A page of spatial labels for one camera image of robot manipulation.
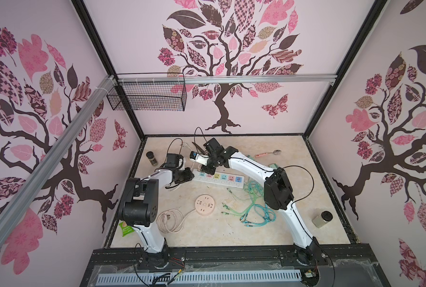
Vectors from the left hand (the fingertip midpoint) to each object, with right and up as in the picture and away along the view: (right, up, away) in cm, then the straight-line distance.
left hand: (193, 178), depth 97 cm
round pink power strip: (+7, -12, -10) cm, 17 cm away
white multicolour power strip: (+16, 0, -1) cm, 16 cm away
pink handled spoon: (+51, +15, +13) cm, 55 cm away
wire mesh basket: (-23, +47, -2) cm, 53 cm away
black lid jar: (+61, -14, -21) cm, 66 cm away
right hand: (+6, +9, -4) cm, 11 cm away
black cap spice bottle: (-24, +12, +2) cm, 27 cm away
